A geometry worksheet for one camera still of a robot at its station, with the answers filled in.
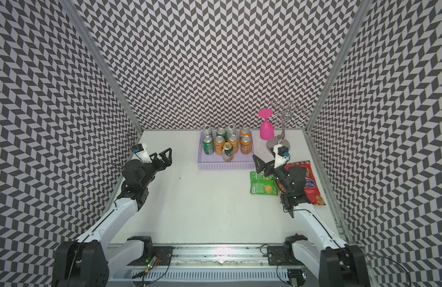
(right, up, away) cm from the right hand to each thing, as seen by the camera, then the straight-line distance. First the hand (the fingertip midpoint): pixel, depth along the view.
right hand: (262, 155), depth 77 cm
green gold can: (-15, 0, +19) cm, 25 cm away
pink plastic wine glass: (+6, +14, +18) cm, 24 cm away
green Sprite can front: (-26, +4, +23) cm, 35 cm away
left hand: (-44, +1, +4) cm, 44 cm away
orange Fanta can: (-6, +12, +26) cm, 29 cm away
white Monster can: (-27, +12, +25) cm, 39 cm away
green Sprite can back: (-19, +12, +26) cm, 34 cm away
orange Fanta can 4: (-5, +4, +23) cm, 24 cm away
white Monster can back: (-13, +13, +26) cm, 32 cm away
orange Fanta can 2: (-20, +6, +22) cm, 30 cm away
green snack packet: (+2, -16, +14) cm, 22 cm away
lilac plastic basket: (-23, -6, +28) cm, 37 cm away
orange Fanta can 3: (-12, +7, +23) cm, 27 cm away
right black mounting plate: (+5, -42, -5) cm, 42 cm away
